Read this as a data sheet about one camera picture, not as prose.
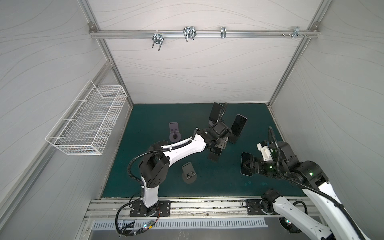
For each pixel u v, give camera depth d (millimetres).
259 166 574
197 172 858
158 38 796
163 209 733
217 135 638
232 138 1005
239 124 958
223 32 782
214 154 894
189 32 765
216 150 750
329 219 410
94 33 765
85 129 677
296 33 765
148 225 683
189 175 797
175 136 1022
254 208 732
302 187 415
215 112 1113
